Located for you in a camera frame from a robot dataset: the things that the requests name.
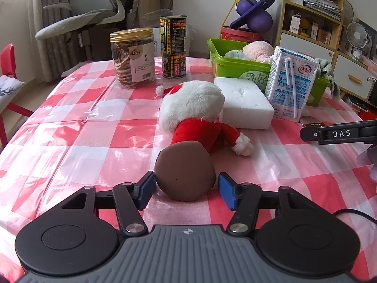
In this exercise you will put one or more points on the pale green towel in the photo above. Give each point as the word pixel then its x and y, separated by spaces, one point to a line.
pixel 327 70

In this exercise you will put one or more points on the wooden cabinet with white drawers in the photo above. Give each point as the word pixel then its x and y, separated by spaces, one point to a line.
pixel 303 44

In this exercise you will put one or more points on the grey curtain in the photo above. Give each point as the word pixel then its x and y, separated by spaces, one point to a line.
pixel 53 50

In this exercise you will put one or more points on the stack of papers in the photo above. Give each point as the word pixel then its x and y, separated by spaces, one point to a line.
pixel 322 6

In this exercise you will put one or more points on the brown foam ball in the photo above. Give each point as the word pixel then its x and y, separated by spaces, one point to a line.
pixel 184 171

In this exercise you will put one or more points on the pink plush toy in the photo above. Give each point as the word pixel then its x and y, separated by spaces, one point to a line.
pixel 259 50

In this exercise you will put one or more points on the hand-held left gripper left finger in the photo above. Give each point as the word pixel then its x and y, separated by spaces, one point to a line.
pixel 145 190

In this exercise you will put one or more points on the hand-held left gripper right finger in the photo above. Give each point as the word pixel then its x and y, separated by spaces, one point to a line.
pixel 227 191

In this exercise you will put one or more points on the purple jumping ball toy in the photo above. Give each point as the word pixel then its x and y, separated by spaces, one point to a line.
pixel 259 17

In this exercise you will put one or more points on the grey round fan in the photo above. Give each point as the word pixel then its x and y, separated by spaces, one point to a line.
pixel 347 11

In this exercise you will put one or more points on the clear cookie jar gold lid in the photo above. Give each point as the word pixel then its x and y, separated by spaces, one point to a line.
pixel 132 59

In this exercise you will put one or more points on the white paper bag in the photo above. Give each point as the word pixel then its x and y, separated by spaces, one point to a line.
pixel 156 45

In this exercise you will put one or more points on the rabbit doll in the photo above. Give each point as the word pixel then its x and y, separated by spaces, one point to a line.
pixel 235 54

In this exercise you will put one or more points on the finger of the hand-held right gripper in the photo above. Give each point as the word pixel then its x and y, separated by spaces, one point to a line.
pixel 341 133

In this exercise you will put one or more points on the red printed bucket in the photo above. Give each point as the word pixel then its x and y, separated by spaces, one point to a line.
pixel 235 34

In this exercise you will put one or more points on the santa plush toy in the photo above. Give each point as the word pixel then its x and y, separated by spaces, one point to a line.
pixel 191 103

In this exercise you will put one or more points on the red chair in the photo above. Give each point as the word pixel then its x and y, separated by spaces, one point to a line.
pixel 7 59

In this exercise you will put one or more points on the black and yellow can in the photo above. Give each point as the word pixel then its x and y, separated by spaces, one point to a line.
pixel 173 50

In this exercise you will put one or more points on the red and white checked tablecloth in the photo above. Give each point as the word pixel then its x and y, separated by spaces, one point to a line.
pixel 88 141

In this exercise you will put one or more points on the person's right hand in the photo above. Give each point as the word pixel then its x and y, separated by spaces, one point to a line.
pixel 370 162

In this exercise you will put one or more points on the white desk fan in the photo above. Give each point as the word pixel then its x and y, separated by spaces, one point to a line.
pixel 356 37

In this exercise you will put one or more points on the grey office chair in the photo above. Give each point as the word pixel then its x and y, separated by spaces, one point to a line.
pixel 76 20

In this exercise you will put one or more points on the white and blue milk carton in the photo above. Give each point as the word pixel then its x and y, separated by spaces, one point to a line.
pixel 291 94

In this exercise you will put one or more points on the white foam block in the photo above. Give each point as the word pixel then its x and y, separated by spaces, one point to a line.
pixel 244 103

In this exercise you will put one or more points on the small white box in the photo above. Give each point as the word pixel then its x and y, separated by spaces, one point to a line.
pixel 296 23

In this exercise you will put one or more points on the green plastic bin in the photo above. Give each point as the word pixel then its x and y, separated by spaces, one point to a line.
pixel 229 67

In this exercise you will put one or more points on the white pillow with deer print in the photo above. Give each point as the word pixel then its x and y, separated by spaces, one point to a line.
pixel 8 90

